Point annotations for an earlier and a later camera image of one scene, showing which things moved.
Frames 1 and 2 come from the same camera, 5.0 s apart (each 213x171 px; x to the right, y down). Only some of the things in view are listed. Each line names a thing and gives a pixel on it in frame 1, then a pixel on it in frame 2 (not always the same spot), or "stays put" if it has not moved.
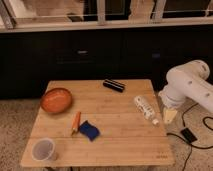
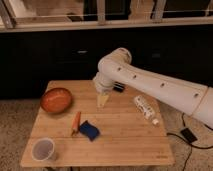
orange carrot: [76, 123] stays put
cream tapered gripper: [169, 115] to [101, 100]
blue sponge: [89, 130] stays put
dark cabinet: [28, 61] stays put
